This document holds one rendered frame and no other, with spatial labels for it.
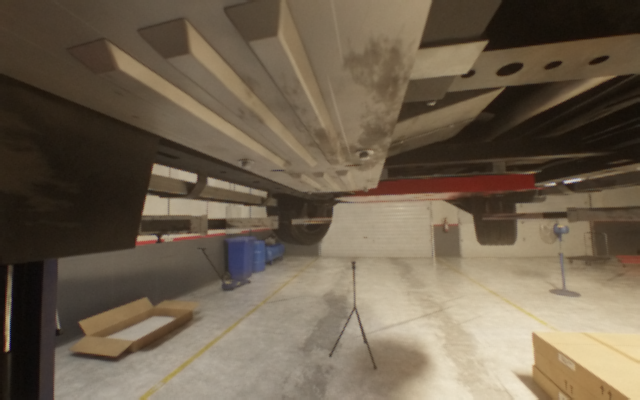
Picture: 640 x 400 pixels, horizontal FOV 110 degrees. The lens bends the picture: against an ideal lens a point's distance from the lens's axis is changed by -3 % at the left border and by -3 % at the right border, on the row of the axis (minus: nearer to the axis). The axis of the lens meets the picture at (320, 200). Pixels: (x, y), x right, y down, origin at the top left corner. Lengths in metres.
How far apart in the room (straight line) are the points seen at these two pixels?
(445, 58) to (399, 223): 9.32
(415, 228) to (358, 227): 2.11
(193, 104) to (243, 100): 0.04
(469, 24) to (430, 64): 0.04
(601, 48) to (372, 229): 9.15
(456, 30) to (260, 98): 0.15
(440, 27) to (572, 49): 0.25
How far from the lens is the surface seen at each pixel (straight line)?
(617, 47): 0.47
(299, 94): 0.18
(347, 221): 9.46
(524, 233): 10.91
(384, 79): 0.18
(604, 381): 2.53
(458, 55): 0.23
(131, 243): 0.29
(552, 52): 0.43
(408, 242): 9.59
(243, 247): 6.45
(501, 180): 0.97
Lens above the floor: 1.51
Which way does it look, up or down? 5 degrees up
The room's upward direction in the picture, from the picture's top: 1 degrees counter-clockwise
